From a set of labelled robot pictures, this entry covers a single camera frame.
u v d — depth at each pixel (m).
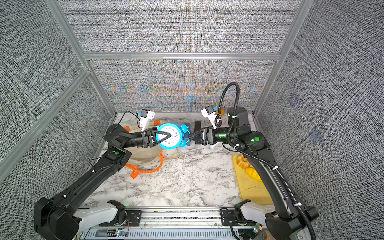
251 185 0.85
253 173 0.85
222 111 0.55
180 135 0.57
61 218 0.37
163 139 0.57
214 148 0.93
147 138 0.55
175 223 0.73
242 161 0.88
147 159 0.96
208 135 0.52
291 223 0.35
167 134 0.57
